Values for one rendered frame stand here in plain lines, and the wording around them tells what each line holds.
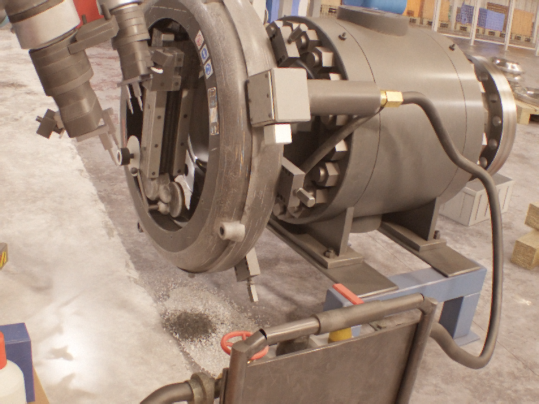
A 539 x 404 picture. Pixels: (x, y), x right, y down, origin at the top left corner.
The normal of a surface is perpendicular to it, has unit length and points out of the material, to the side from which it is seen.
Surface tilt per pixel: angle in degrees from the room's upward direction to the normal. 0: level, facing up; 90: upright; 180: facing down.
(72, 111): 78
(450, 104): 67
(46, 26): 91
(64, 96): 107
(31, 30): 101
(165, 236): 90
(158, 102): 93
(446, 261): 0
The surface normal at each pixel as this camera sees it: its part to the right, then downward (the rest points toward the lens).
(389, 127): 0.50, 0.18
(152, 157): 0.48, 0.44
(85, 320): 0.11, -0.92
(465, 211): -0.75, 0.17
